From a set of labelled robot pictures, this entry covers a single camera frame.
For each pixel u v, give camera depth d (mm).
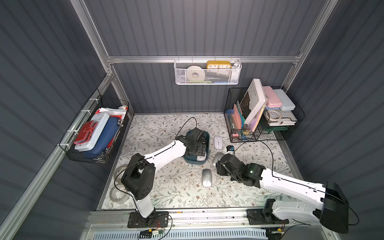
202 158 926
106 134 678
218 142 1018
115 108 836
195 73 844
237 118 1103
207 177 863
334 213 397
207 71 907
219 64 868
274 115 916
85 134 619
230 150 708
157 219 733
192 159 936
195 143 655
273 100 911
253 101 883
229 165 590
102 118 695
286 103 957
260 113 907
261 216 739
